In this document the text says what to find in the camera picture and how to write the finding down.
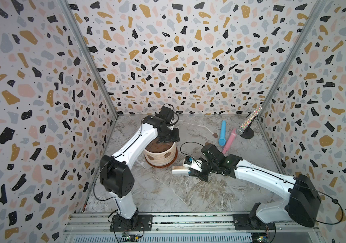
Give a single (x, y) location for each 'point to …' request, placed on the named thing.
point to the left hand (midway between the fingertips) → (178, 138)
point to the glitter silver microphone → (249, 120)
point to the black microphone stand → (248, 133)
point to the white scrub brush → (179, 169)
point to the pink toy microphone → (230, 141)
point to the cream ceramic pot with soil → (160, 158)
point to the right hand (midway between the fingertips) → (190, 171)
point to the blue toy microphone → (222, 141)
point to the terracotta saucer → (163, 166)
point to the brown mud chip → (215, 135)
